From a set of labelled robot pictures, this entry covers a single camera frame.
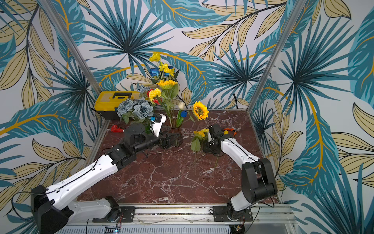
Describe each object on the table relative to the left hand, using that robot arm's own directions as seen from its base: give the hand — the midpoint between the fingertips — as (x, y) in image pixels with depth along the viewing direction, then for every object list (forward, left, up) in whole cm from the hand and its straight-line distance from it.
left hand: (174, 133), depth 67 cm
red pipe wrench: (+24, +47, -30) cm, 61 cm away
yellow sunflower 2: (+18, -15, -25) cm, 34 cm away
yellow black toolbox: (+37, +51, -16) cm, 65 cm away
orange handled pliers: (+25, -41, -30) cm, 56 cm away
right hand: (+6, -18, -24) cm, 31 cm away
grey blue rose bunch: (+11, +23, +4) cm, 26 cm away
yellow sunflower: (+12, -12, -26) cm, 31 cm away
